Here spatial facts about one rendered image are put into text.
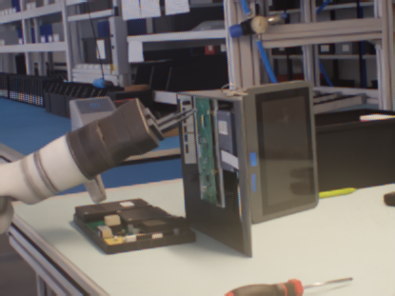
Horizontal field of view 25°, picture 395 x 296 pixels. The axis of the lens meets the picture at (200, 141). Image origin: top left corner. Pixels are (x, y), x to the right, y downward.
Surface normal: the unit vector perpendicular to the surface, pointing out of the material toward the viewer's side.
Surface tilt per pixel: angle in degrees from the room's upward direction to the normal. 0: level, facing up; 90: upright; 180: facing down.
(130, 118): 54
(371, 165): 90
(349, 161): 90
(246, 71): 90
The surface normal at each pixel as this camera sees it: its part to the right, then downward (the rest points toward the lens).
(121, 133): -0.39, -0.45
